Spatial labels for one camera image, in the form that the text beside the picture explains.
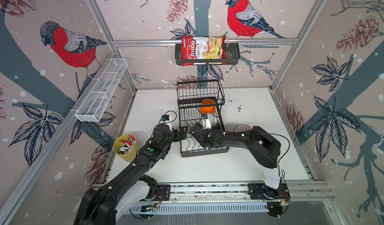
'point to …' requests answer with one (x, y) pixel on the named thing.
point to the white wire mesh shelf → (101, 90)
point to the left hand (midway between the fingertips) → (181, 128)
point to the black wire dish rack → (200, 102)
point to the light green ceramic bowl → (212, 119)
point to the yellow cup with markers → (125, 146)
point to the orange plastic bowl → (210, 109)
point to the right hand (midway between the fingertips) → (208, 128)
